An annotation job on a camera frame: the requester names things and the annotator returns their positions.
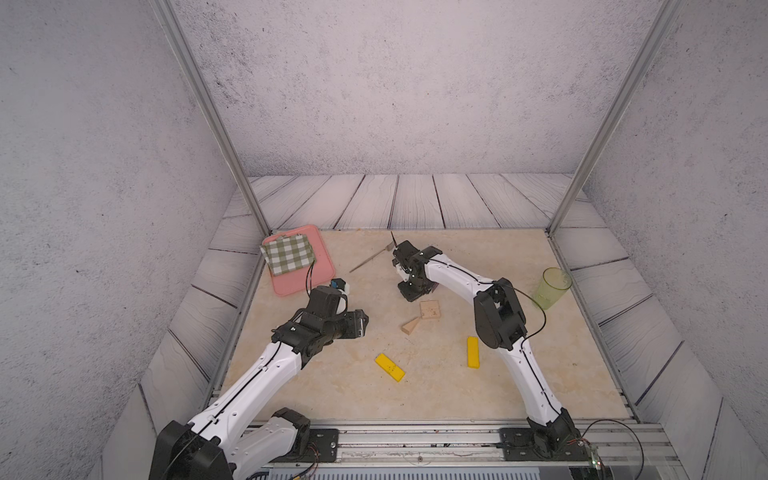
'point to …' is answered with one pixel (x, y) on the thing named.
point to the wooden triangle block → (409, 326)
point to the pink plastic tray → (320, 273)
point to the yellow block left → (390, 367)
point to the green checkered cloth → (288, 254)
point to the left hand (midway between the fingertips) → (363, 319)
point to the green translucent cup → (552, 287)
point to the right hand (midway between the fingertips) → (413, 293)
